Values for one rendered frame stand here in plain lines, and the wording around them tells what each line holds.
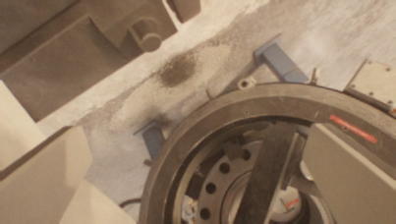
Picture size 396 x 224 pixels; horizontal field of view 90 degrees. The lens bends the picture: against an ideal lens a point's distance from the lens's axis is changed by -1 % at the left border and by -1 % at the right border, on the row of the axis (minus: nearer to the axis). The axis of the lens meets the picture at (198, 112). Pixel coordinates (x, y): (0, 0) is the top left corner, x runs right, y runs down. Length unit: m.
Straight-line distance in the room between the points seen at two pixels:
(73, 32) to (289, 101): 0.47
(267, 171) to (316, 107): 0.19
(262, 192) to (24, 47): 0.51
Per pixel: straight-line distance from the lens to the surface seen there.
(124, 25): 0.37
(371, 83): 0.62
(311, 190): 0.45
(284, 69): 0.96
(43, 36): 0.40
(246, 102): 0.55
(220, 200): 0.67
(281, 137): 0.50
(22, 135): 0.24
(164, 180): 0.60
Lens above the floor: 0.51
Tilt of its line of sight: 26 degrees down
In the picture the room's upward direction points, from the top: 151 degrees clockwise
